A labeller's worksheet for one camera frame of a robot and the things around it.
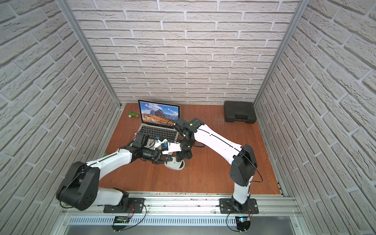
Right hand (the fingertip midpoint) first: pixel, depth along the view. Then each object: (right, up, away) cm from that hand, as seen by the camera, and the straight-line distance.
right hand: (181, 156), depth 76 cm
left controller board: (-30, -32, -4) cm, 44 cm away
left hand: (-5, -2, 0) cm, 6 cm away
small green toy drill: (-41, +23, +35) cm, 59 cm away
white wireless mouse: (-3, -4, -3) cm, 6 cm away
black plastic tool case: (+41, +26, +35) cm, 60 cm away
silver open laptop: (-19, +19, +27) cm, 38 cm away
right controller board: (+31, -32, -5) cm, 45 cm away
